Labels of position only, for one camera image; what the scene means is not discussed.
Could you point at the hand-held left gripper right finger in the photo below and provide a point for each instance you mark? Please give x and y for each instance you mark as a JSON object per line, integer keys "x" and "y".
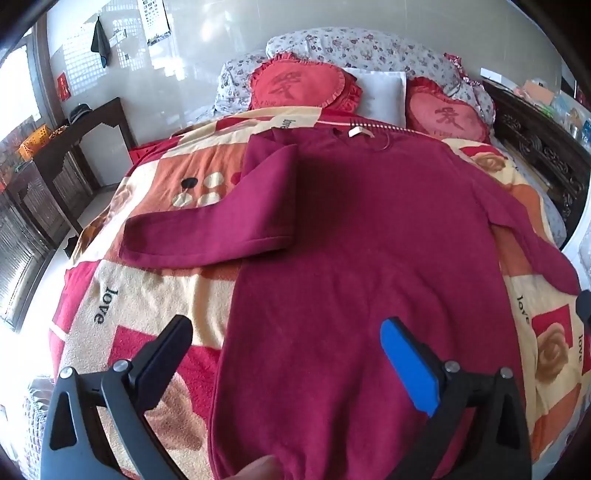
{"x": 406, "y": 364}

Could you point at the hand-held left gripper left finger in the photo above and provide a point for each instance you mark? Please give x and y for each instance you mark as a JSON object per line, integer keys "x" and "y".
{"x": 166, "y": 350}

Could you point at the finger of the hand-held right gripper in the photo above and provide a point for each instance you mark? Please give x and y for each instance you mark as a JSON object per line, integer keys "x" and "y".
{"x": 585, "y": 307}

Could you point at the maroon sweater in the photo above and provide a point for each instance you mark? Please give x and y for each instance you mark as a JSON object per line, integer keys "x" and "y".
{"x": 346, "y": 230}

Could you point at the person's left hand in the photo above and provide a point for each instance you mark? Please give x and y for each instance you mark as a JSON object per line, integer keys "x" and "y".
{"x": 254, "y": 468}

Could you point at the printed fleece blanket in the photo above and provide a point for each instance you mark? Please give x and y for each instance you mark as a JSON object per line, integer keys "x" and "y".
{"x": 152, "y": 295}

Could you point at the pale bed sheet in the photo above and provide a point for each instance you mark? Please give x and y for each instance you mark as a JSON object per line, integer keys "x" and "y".
{"x": 545, "y": 203}

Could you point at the white mesh basket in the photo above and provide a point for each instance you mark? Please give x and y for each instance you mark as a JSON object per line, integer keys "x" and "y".
{"x": 34, "y": 415}

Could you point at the dark carved wooden headboard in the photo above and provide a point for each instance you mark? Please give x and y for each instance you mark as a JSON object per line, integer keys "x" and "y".
{"x": 540, "y": 147}

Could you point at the dark wooden cabinet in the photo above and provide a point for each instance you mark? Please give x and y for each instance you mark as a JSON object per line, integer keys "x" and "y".
{"x": 27, "y": 240}

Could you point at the pile of assorted packets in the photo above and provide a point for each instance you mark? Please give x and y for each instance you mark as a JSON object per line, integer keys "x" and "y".
{"x": 540, "y": 92}

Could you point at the dark wooden desk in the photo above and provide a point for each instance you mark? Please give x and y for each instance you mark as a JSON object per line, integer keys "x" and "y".
{"x": 97, "y": 134}

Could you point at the pink heart pillow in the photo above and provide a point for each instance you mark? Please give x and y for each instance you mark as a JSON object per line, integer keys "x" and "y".
{"x": 445, "y": 115}

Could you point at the orange box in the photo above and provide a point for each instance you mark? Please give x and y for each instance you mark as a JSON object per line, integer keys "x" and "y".
{"x": 34, "y": 143}

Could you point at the dark hat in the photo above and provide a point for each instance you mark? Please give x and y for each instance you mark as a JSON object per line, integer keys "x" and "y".
{"x": 81, "y": 113}

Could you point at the white pillow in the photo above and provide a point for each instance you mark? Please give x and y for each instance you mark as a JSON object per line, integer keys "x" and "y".
{"x": 383, "y": 97}

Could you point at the ruffled red heart pillow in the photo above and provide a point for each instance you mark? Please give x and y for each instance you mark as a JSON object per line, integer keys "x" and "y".
{"x": 291, "y": 83}

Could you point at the window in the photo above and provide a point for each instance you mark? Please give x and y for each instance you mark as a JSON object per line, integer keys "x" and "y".
{"x": 18, "y": 87}

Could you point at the black hanging cloth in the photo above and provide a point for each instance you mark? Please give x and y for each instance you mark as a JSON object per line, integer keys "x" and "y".
{"x": 100, "y": 44}

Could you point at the floral pillows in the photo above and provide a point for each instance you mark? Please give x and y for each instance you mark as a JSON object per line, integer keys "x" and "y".
{"x": 369, "y": 46}

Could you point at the red wall sticker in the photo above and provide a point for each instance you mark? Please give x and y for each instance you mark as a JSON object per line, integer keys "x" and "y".
{"x": 63, "y": 86}

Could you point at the wall calendar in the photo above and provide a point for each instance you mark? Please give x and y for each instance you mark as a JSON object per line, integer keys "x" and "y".
{"x": 156, "y": 23}

